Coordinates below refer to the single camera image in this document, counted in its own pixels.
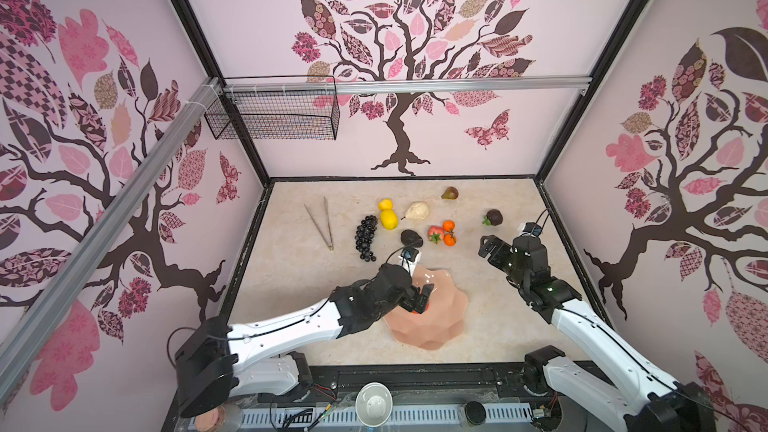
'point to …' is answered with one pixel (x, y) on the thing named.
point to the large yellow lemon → (389, 219)
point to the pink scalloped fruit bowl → (443, 319)
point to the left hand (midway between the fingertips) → (417, 283)
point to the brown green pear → (450, 193)
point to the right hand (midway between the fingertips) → (493, 241)
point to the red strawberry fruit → (435, 234)
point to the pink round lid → (211, 420)
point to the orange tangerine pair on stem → (449, 238)
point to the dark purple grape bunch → (364, 234)
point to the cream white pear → (418, 211)
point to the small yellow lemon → (385, 204)
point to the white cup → (374, 404)
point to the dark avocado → (410, 238)
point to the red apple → (427, 308)
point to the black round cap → (475, 412)
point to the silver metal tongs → (329, 224)
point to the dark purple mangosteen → (493, 217)
